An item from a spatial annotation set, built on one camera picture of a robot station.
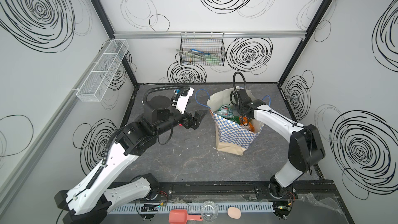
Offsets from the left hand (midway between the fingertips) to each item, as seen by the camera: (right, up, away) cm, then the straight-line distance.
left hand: (198, 106), depth 58 cm
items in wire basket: (+1, +26, +27) cm, 38 cm away
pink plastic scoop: (-8, -49, +9) cm, 50 cm away
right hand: (+21, -3, +31) cm, 38 cm away
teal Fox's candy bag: (+15, -4, +28) cm, 32 cm away
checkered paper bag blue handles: (+16, -17, +18) cm, 29 cm away
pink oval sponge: (+16, -47, +9) cm, 51 cm away
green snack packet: (+21, -9, +31) cm, 39 cm away
